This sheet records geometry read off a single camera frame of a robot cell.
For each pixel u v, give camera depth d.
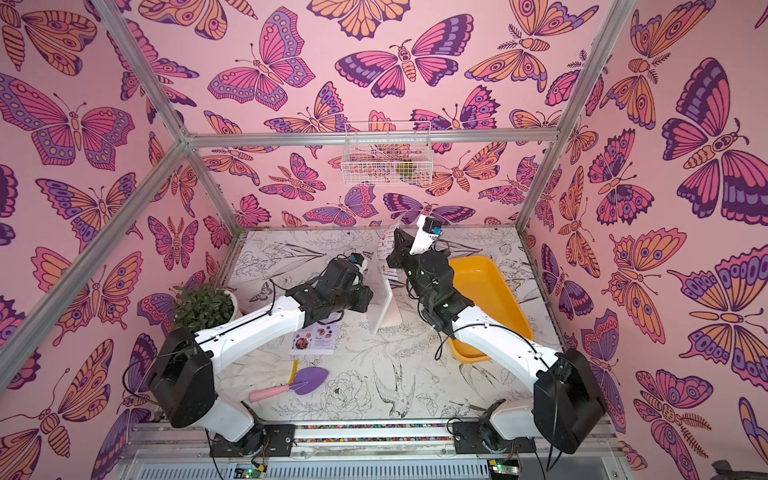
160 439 0.75
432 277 0.55
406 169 0.93
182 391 0.43
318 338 0.92
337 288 0.65
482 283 1.00
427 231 0.62
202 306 0.79
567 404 0.41
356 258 0.76
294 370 0.85
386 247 0.78
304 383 0.84
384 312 0.83
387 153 0.95
